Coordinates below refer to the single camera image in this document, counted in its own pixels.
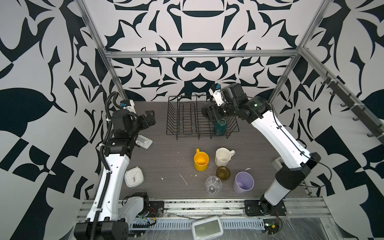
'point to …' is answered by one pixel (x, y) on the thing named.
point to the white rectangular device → (144, 141)
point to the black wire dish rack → (185, 118)
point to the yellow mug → (201, 160)
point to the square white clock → (134, 177)
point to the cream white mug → (223, 155)
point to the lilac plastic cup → (243, 182)
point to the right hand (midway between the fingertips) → (211, 108)
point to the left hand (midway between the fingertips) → (145, 111)
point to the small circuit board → (271, 226)
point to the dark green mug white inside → (220, 127)
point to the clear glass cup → (213, 185)
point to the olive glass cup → (223, 173)
